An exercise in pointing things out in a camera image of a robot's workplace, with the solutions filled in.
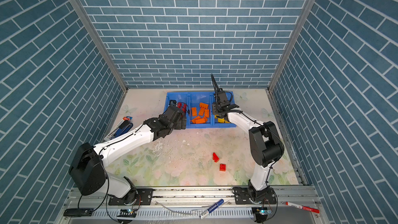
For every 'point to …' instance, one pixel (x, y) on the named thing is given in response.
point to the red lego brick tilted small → (215, 157)
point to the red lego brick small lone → (223, 167)
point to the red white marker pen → (313, 210)
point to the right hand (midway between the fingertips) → (220, 106)
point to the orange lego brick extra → (201, 111)
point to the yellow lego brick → (222, 120)
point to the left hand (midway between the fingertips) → (181, 119)
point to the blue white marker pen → (210, 209)
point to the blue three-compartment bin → (198, 108)
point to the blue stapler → (122, 127)
